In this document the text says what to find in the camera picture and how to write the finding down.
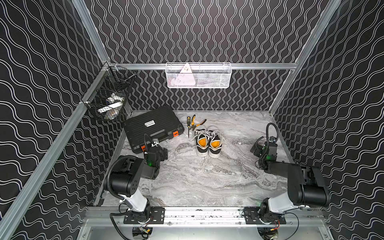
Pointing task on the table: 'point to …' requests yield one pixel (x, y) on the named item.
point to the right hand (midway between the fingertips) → (263, 147)
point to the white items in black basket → (112, 108)
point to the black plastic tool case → (161, 124)
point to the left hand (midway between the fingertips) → (155, 147)
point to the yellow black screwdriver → (188, 124)
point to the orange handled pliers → (193, 125)
